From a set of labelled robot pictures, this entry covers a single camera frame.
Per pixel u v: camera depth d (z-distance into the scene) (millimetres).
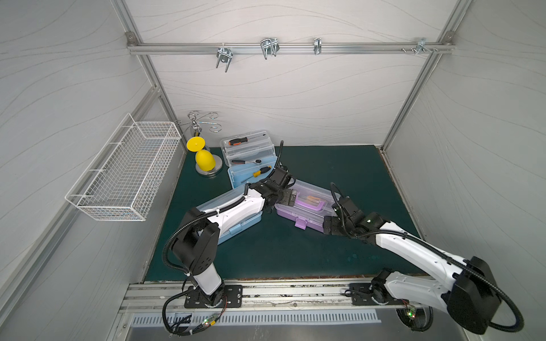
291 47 781
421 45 765
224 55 796
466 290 391
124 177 690
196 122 903
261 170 1031
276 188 665
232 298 736
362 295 730
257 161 1015
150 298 749
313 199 889
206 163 956
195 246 446
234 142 1034
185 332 669
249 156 1076
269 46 766
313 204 841
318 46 783
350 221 625
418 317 716
